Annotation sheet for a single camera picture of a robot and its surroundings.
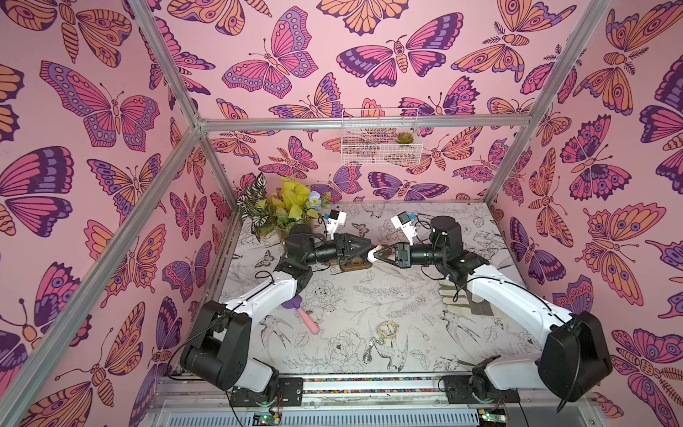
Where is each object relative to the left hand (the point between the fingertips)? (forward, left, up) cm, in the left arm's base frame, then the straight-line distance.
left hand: (372, 247), depth 71 cm
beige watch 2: (-12, -6, -29) cm, 32 cm away
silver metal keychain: (-20, +1, -28) cm, 35 cm away
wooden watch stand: (+11, +4, -26) cm, 28 cm away
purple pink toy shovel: (-5, +24, -26) cm, 36 cm away
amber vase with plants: (+22, +25, -6) cm, 34 cm away
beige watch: (-2, 0, -2) cm, 3 cm away
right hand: (-1, -2, -2) cm, 3 cm away
